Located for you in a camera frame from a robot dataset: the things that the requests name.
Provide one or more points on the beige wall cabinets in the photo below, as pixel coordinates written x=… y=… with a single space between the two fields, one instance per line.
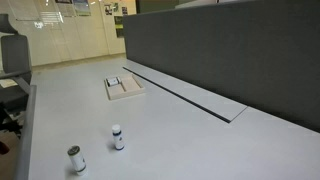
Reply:
x=73 y=36

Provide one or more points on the small photo wall poster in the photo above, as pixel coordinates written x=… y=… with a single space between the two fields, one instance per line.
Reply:
x=108 y=9

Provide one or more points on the black office chair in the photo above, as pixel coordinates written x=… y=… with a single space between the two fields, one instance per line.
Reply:
x=15 y=66

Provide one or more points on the green landscape wall poster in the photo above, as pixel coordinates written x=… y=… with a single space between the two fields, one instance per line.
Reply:
x=82 y=7

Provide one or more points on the wooden tray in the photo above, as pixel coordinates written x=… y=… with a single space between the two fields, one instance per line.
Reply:
x=128 y=90

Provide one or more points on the small dark wall notice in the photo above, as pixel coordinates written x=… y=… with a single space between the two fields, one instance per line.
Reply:
x=124 y=10

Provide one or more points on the dark text wall poster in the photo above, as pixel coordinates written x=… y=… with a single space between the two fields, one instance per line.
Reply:
x=65 y=8

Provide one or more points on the dark green wall poster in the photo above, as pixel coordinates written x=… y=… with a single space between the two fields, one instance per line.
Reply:
x=118 y=26

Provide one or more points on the dark grey partition panel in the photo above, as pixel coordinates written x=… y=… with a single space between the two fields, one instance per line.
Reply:
x=226 y=50

